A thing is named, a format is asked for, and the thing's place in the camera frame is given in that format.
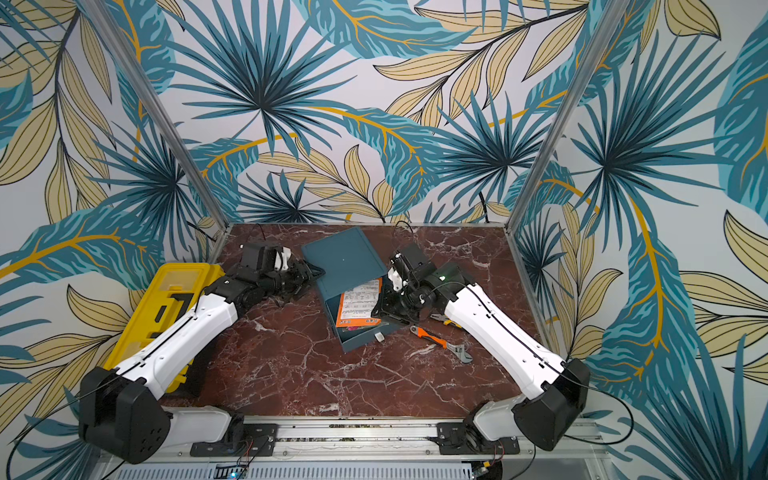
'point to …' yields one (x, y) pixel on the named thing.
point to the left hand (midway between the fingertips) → (322, 280)
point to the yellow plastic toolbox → (171, 293)
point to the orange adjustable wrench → (458, 349)
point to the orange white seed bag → (356, 305)
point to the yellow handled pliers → (446, 320)
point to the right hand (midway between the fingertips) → (373, 315)
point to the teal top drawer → (356, 336)
